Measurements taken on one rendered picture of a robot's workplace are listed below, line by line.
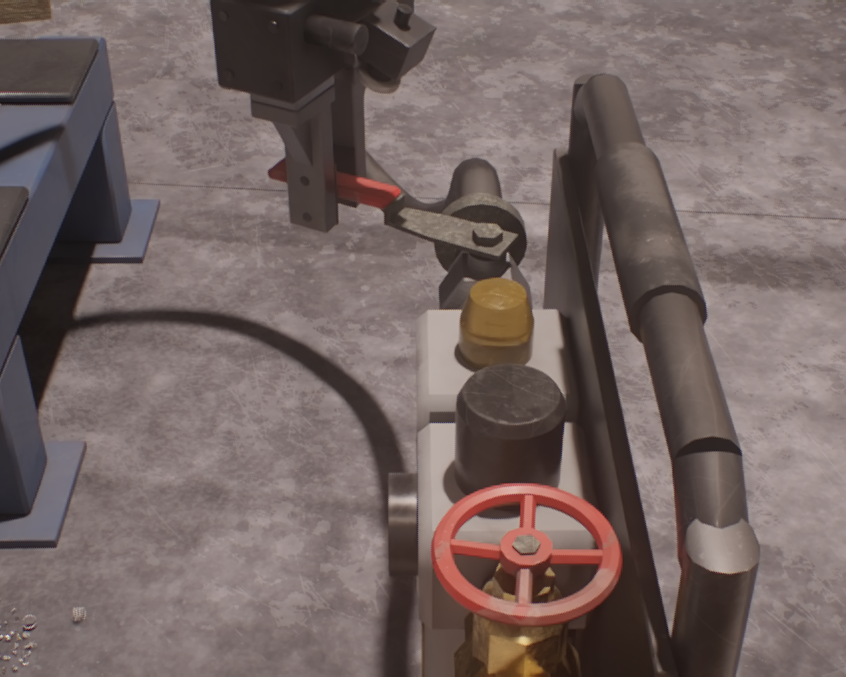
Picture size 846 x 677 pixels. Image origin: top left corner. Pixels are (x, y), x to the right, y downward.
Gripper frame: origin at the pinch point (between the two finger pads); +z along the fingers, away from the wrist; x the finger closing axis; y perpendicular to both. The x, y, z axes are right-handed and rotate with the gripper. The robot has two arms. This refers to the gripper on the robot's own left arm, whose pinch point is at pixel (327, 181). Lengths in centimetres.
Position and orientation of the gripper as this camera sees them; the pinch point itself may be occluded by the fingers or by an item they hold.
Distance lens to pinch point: 77.1
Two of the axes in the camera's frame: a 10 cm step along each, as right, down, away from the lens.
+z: 0.0, 8.1, 5.9
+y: 8.8, 2.8, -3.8
